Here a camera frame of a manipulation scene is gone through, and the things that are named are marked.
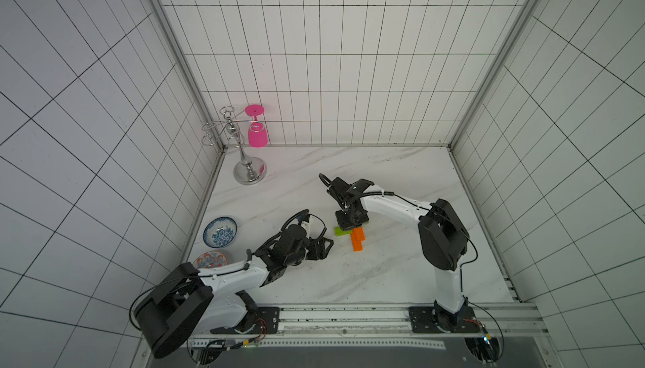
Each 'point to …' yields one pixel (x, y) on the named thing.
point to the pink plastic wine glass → (258, 134)
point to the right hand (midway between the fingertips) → (348, 220)
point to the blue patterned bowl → (219, 231)
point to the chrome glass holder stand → (248, 171)
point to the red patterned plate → (211, 260)
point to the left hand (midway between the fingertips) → (322, 246)
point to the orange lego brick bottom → (357, 245)
